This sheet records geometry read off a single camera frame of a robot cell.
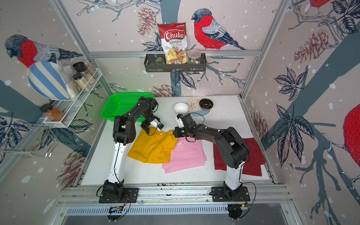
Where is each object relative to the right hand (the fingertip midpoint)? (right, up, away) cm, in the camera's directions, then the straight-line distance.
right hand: (173, 132), depth 93 cm
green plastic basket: (-49, +20, +23) cm, 57 cm away
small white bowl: (+5, +16, +18) cm, 25 cm away
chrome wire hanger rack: (-60, -3, -26) cm, 66 cm away
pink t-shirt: (+10, -13, -5) cm, 18 cm away
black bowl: (+26, +20, +18) cm, 37 cm away
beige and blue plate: (+16, +16, +21) cm, 31 cm away
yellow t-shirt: (-10, -9, -6) cm, 15 cm away
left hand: (-15, +5, +10) cm, 19 cm away
